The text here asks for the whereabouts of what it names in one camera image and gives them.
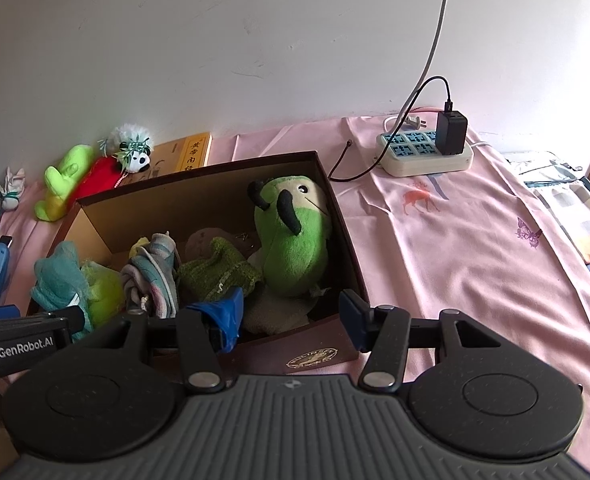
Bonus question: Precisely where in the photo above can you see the lime green mesh puff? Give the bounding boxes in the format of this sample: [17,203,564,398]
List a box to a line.
[80,260,125,333]

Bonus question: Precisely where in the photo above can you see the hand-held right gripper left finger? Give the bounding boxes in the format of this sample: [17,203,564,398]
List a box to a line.
[98,287,246,395]

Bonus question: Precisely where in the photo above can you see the orange flat box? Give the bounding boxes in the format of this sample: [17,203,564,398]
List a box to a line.
[150,132,212,176]

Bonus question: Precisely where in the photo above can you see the checked patterned cloth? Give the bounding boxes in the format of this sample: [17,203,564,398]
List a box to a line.
[505,150,590,263]

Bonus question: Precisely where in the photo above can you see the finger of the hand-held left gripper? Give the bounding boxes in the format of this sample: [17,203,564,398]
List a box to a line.
[40,305,86,345]

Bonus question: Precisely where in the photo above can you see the pink fuzzy soft toy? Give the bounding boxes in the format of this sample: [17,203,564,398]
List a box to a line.
[185,227,256,263]

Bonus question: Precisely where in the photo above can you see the green frog plush toy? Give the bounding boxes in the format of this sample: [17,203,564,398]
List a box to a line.
[247,175,333,298]

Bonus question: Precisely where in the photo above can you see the white power strip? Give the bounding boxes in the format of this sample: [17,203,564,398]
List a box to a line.
[376,130,474,177]

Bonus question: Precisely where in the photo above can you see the olive green knitted sock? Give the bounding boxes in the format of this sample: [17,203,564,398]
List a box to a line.
[177,236,262,306]

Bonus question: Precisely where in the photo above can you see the white panda plush toy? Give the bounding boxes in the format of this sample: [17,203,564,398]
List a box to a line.
[98,123,154,173]

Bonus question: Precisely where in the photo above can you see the pink printed bed sheet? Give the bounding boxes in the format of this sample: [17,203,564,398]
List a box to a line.
[0,105,590,466]

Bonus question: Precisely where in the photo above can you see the red plush toy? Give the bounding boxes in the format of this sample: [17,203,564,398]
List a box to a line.
[68,156,126,206]

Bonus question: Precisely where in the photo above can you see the grey striped sock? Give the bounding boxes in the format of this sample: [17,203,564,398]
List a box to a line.
[122,231,182,320]

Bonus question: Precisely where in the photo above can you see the brown cardboard box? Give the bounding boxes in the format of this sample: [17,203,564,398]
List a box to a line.
[28,151,371,376]

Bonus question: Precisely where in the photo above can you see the teal cloth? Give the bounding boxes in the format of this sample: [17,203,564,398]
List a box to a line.
[30,241,93,333]

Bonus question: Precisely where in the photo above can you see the neon green plush toy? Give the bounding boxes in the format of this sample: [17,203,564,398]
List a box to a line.
[35,144,96,222]

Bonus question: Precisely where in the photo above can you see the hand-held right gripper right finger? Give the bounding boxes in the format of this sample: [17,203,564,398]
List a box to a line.
[338,289,506,393]

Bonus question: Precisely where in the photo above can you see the black charger with cable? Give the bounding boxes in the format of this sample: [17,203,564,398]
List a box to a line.
[327,76,450,181]

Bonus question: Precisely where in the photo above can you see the white power plug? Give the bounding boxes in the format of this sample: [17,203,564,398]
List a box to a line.
[384,112,432,133]

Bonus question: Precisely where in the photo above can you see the grey cable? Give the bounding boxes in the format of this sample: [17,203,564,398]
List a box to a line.
[400,0,456,126]

